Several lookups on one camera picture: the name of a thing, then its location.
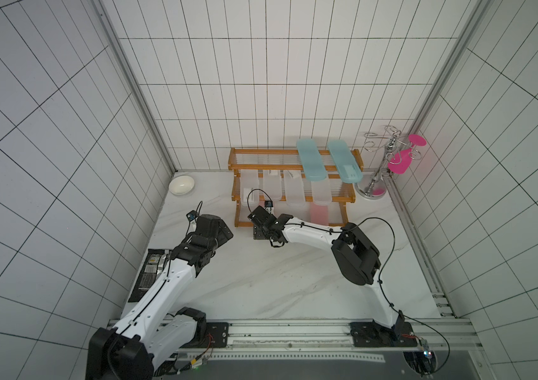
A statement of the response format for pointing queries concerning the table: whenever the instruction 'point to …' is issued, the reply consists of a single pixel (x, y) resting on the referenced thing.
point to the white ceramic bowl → (181, 185)
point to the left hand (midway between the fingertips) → (215, 237)
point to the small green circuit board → (425, 358)
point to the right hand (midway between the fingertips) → (256, 232)
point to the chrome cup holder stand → (373, 186)
